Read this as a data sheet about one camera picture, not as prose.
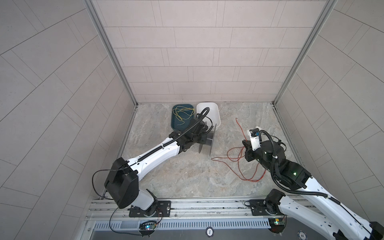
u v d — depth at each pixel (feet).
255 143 1.96
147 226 2.11
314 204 1.46
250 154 2.00
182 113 3.55
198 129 2.00
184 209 2.37
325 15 2.42
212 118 3.62
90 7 2.33
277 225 2.23
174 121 3.40
